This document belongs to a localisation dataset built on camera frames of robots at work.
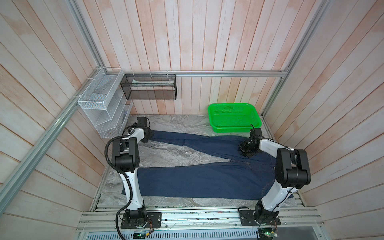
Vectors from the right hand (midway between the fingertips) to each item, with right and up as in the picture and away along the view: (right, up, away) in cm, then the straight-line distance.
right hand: (238, 148), depth 99 cm
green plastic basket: (+3, +22, +20) cm, 30 cm away
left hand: (-61, +8, +7) cm, 62 cm away
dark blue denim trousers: (-1, -16, -10) cm, 19 cm away
